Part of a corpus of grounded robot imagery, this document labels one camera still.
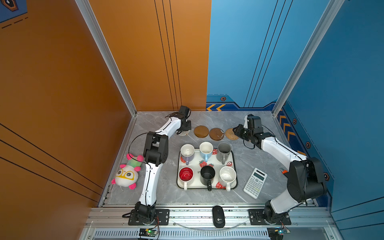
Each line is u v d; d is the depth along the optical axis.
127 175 0.80
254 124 0.70
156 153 0.61
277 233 0.70
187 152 0.95
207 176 0.84
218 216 0.72
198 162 0.92
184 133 1.06
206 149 0.92
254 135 0.68
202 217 0.75
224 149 0.89
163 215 0.74
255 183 0.83
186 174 0.85
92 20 0.73
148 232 0.71
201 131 1.10
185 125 0.92
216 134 1.06
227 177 0.85
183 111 0.87
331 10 0.70
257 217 0.72
